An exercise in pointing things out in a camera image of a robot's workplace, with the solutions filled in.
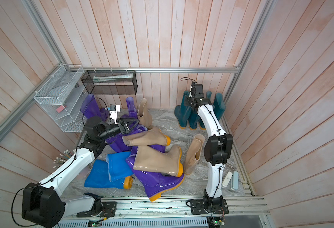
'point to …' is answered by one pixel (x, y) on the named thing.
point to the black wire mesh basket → (111, 82)
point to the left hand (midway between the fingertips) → (137, 122)
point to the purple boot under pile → (115, 142)
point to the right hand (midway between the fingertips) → (187, 97)
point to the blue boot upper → (118, 167)
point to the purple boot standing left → (89, 108)
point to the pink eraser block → (60, 109)
